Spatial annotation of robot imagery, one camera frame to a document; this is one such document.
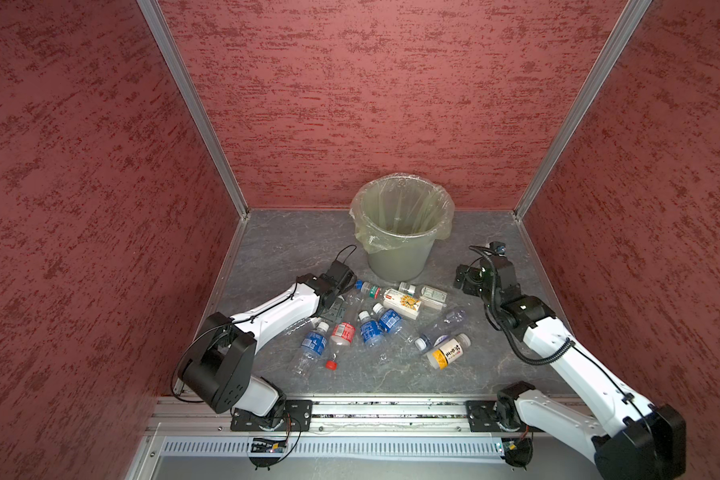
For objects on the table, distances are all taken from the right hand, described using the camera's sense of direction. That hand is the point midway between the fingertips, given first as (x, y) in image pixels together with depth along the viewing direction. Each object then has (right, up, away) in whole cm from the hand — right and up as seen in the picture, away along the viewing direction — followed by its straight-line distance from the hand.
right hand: (468, 277), depth 82 cm
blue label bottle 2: (-27, -18, +2) cm, 32 cm away
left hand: (-43, -11, +5) cm, 45 cm away
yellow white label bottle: (-6, -20, -2) cm, 21 cm away
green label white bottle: (-18, -9, +8) cm, 22 cm away
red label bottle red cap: (-35, -16, +1) cm, 39 cm away
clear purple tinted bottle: (-6, -18, +8) cm, 20 cm away
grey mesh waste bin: (-15, +2, +15) cm, 21 cm away
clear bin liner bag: (-19, +21, +19) cm, 34 cm away
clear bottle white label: (-9, -8, +10) cm, 15 cm away
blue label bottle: (-44, -20, -1) cm, 48 cm away
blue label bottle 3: (-21, -14, +3) cm, 25 cm away
